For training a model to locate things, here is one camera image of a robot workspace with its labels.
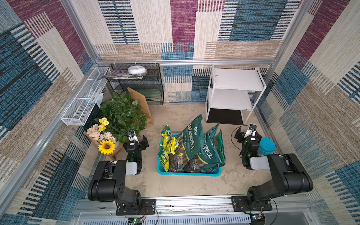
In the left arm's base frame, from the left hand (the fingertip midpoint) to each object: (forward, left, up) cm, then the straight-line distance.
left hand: (135, 137), depth 92 cm
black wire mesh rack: (+41, -6, +10) cm, 43 cm away
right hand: (+2, -72, +5) cm, 72 cm away
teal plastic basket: (-21, -48, -6) cm, 53 cm away
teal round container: (-10, -80, +3) cm, 80 cm away
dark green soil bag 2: (-20, -43, +13) cm, 49 cm away
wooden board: (+15, -5, +17) cm, 23 cm away
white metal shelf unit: (+14, -63, +26) cm, 70 cm away
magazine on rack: (+30, +7, +27) cm, 41 cm away
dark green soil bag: (-11, -34, +13) cm, 38 cm away
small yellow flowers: (-6, +8, +24) cm, 26 cm away
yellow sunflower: (-15, +7, +16) cm, 23 cm away
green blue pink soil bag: (-12, -49, +13) cm, 52 cm away
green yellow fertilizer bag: (-10, -20, +4) cm, 23 cm away
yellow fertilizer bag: (-12, -24, +11) cm, 29 cm away
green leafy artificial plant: (+4, +4, +17) cm, 18 cm away
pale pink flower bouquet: (-7, +16, +17) cm, 24 cm away
